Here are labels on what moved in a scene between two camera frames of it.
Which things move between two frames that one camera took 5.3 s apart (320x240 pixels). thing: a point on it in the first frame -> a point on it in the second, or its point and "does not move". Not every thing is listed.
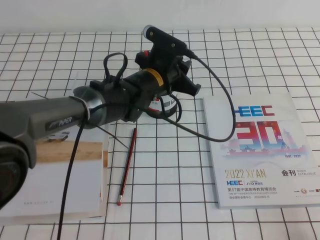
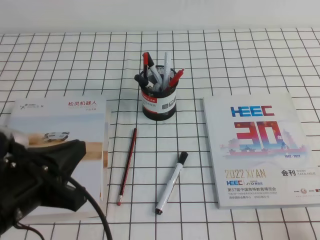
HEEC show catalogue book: [269, 160] does not move
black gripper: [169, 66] -> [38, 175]
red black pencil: [127, 168] does not move
